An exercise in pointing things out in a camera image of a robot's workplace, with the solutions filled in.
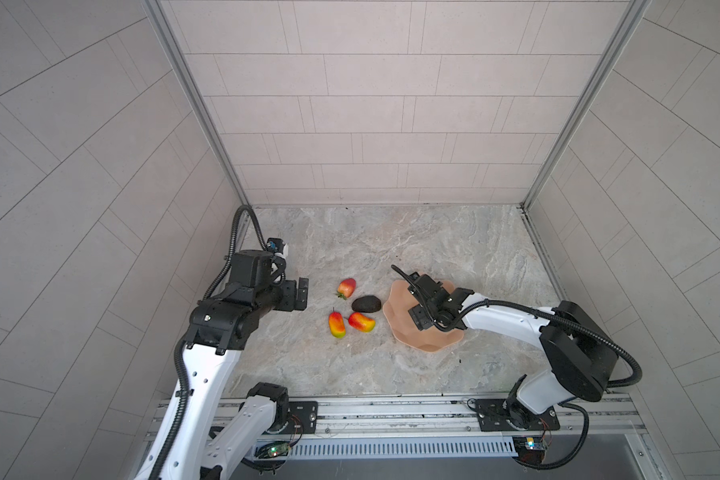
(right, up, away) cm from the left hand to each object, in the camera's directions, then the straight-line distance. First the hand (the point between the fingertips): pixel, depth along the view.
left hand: (296, 279), depth 68 cm
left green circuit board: (-4, -37, -3) cm, 37 cm away
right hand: (+33, -13, +21) cm, 41 cm away
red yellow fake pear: (+8, -15, +15) cm, 23 cm away
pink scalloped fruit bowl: (+26, -16, +14) cm, 34 cm away
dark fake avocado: (+16, -10, +18) cm, 26 cm away
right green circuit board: (+54, -39, -1) cm, 67 cm away
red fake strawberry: (+10, -6, +22) cm, 25 cm away
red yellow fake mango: (+14, -15, +16) cm, 26 cm away
